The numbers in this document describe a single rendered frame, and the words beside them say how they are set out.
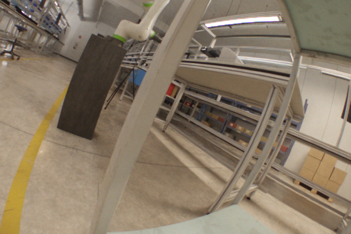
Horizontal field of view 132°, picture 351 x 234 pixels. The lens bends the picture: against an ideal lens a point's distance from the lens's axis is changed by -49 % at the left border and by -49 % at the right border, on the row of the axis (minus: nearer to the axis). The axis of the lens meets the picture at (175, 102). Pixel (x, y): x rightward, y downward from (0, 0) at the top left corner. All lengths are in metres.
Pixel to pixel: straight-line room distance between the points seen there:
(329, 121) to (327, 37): 4.62
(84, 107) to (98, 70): 0.31
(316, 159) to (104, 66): 4.18
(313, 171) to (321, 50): 3.51
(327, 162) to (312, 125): 1.54
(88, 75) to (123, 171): 1.06
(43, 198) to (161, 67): 0.73
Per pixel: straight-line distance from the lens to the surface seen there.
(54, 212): 0.74
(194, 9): 0.22
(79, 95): 1.25
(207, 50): 2.33
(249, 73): 1.00
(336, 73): 3.16
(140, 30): 1.26
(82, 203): 0.80
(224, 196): 1.01
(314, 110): 5.29
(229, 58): 1.14
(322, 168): 4.08
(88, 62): 1.23
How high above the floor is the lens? 0.61
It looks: 1 degrees down
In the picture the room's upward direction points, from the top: 25 degrees clockwise
